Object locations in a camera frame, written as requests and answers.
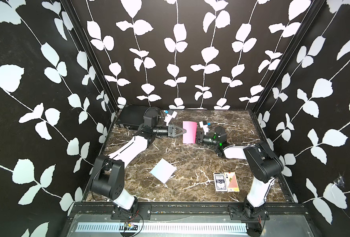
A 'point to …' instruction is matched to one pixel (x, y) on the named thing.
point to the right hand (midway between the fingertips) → (187, 135)
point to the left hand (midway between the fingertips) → (185, 131)
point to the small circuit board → (130, 226)
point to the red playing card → (232, 181)
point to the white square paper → (163, 170)
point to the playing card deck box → (220, 182)
